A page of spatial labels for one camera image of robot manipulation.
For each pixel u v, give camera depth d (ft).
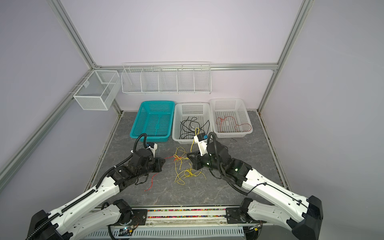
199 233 5.18
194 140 2.06
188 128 3.56
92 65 3.00
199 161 1.97
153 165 2.27
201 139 1.99
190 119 3.80
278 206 1.43
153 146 2.37
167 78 3.24
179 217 2.47
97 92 3.17
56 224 1.31
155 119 3.78
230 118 3.80
